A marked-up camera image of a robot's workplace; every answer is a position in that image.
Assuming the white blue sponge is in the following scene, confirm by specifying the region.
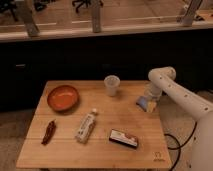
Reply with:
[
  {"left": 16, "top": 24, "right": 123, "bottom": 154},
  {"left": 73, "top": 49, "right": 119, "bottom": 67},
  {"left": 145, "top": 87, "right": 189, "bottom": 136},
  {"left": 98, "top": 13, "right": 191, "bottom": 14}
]
[{"left": 136, "top": 96, "right": 149, "bottom": 111}]

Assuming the grey metal post centre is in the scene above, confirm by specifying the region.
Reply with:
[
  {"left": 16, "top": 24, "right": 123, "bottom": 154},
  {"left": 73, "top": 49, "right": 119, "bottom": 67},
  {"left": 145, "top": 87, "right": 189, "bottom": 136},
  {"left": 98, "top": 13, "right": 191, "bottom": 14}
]
[{"left": 91, "top": 0, "right": 101, "bottom": 33}]

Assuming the orange ceramic bowl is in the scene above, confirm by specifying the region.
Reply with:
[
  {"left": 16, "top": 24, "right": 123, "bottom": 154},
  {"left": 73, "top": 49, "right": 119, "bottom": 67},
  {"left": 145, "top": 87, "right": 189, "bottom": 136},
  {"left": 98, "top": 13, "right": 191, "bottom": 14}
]
[{"left": 47, "top": 85, "right": 79, "bottom": 112}]

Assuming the black power cable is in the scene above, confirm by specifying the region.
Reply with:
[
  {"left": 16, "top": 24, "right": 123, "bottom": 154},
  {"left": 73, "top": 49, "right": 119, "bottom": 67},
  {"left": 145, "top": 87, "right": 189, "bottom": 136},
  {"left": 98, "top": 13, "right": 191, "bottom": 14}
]
[{"left": 164, "top": 121, "right": 198, "bottom": 171}]

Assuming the black red flat box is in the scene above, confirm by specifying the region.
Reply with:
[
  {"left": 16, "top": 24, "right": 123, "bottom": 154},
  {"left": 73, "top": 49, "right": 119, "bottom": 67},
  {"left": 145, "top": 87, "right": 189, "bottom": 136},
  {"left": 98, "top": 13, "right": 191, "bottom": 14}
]
[{"left": 109, "top": 129, "right": 139, "bottom": 148}]

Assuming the grey metal post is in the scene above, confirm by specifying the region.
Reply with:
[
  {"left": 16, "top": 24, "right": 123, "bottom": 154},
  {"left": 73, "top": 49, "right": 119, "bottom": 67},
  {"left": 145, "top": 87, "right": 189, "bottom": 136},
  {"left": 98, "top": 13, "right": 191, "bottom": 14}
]
[
  {"left": 15, "top": 0, "right": 39, "bottom": 37},
  {"left": 91, "top": 0, "right": 101, "bottom": 33},
  {"left": 181, "top": 0, "right": 203, "bottom": 27}
]

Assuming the grey metal post right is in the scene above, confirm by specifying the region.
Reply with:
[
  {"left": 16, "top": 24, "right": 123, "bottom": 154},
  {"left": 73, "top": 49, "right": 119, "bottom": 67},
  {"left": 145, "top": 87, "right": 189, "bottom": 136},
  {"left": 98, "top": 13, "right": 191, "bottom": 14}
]
[{"left": 181, "top": 0, "right": 203, "bottom": 27}]

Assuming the black office chair centre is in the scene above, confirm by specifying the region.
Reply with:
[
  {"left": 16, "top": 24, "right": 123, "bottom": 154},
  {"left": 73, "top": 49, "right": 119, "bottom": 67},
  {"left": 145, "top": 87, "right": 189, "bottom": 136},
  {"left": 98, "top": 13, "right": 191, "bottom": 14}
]
[{"left": 72, "top": 0, "right": 104, "bottom": 13}]

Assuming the grey metal post left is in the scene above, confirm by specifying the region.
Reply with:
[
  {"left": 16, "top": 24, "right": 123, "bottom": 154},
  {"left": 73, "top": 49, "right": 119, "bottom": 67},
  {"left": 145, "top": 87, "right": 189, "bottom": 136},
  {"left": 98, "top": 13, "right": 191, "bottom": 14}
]
[{"left": 15, "top": 0, "right": 39, "bottom": 37}]

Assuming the white squeeze bottle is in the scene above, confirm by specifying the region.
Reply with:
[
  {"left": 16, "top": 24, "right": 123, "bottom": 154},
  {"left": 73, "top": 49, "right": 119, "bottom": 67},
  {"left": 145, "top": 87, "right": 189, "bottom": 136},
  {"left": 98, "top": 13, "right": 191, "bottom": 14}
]
[{"left": 75, "top": 108, "right": 98, "bottom": 143}]

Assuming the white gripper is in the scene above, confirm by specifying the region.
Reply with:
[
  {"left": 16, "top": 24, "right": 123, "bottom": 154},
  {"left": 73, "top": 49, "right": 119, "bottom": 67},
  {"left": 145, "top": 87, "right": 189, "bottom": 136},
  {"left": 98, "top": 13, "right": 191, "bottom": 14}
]
[{"left": 144, "top": 83, "right": 162, "bottom": 113}]

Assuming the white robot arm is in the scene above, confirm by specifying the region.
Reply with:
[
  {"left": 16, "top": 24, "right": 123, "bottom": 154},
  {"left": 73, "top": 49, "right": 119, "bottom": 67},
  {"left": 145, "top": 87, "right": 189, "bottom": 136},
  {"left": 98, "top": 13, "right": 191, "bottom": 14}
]
[{"left": 145, "top": 67, "right": 213, "bottom": 171}]

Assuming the translucent white cup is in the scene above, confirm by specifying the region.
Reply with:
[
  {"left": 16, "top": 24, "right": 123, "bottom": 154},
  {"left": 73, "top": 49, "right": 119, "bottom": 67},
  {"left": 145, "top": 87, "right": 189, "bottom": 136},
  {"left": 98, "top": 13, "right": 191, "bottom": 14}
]
[{"left": 104, "top": 75, "right": 120, "bottom": 97}]

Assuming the black office chair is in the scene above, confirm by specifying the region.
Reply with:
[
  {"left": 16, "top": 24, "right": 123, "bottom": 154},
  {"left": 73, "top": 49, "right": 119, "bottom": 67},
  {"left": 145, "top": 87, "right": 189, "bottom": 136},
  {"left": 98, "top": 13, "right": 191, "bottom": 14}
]
[
  {"left": 72, "top": 0, "right": 104, "bottom": 13},
  {"left": 0, "top": 0, "right": 47, "bottom": 21}
]

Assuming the dark red chili pepper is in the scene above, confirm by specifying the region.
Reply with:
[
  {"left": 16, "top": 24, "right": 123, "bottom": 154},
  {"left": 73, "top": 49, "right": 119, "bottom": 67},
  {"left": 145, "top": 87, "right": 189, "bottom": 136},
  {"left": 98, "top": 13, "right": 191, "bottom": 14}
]
[{"left": 42, "top": 121, "right": 56, "bottom": 145}]

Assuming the black office chair left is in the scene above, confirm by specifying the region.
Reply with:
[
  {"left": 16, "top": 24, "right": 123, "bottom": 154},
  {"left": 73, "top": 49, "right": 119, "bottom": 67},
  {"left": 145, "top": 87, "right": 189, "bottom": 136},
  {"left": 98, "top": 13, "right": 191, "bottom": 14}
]
[{"left": 0, "top": 0, "right": 47, "bottom": 21}]

